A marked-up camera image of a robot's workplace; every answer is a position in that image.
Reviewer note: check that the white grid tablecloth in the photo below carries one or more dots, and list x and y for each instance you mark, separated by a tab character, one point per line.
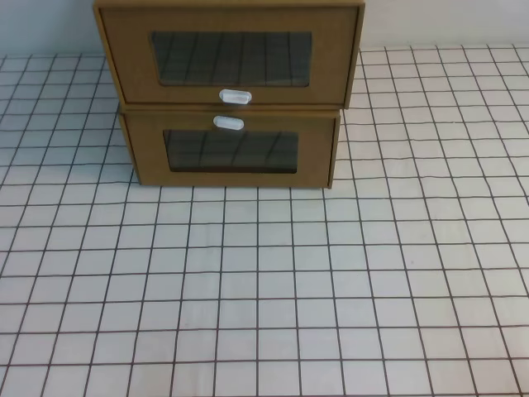
408	277

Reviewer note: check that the white drawer handle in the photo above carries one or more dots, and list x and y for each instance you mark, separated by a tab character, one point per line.
236	97
229	123

